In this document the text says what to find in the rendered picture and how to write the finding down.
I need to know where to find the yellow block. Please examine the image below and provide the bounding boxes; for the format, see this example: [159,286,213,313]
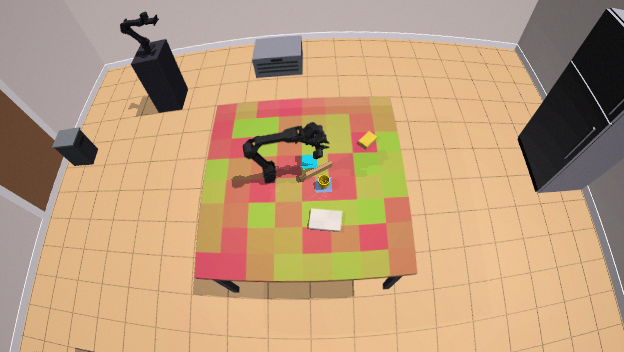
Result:
[358,131,377,150]

